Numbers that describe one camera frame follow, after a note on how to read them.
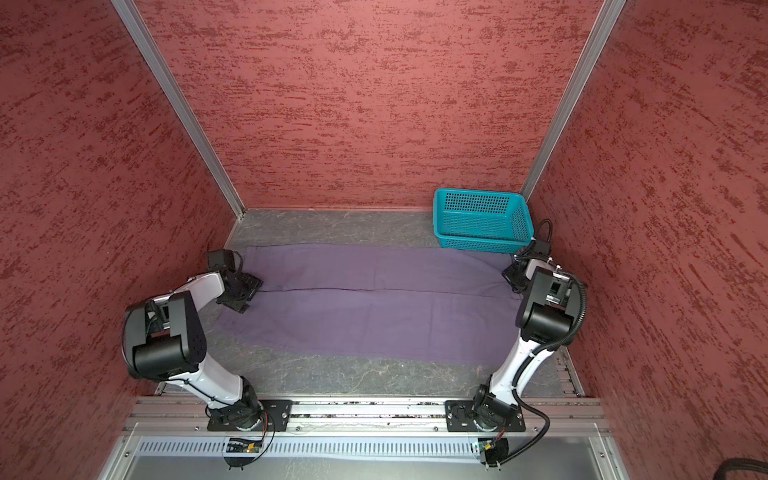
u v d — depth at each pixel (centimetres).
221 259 76
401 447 77
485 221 118
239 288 81
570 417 76
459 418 73
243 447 72
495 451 71
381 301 95
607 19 72
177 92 86
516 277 88
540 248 82
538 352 54
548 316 53
